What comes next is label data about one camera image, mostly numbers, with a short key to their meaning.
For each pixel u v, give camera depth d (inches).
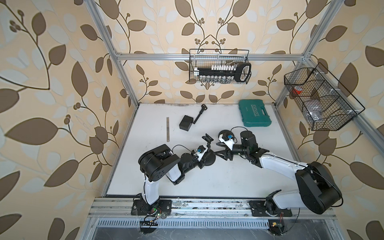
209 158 35.0
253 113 42.6
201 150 29.7
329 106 28.4
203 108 45.7
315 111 29.0
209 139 29.7
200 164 31.3
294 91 34.6
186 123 42.3
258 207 28.9
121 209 29.6
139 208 28.8
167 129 41.4
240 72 33.1
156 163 20.1
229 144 29.0
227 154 28.9
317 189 16.7
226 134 28.0
